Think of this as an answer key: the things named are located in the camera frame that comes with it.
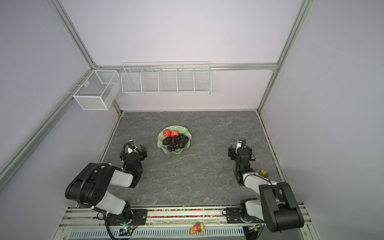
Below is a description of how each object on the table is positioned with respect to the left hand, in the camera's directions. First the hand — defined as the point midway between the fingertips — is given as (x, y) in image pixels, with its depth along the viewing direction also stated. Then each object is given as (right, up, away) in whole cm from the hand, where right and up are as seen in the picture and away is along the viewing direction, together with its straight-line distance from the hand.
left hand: (134, 148), depth 90 cm
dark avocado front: (+19, +4, +6) cm, 20 cm away
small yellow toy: (+78, -14, -5) cm, 79 cm away
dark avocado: (+29, +4, +3) cm, 30 cm away
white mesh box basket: (-25, +37, +6) cm, 45 cm away
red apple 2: (+23, +9, +10) cm, 27 cm away
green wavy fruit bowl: (+27, +11, +13) cm, 32 cm away
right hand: (+65, +1, -1) cm, 65 cm away
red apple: (+19, +9, +6) cm, 22 cm away
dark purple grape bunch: (+24, +1, +5) cm, 25 cm away
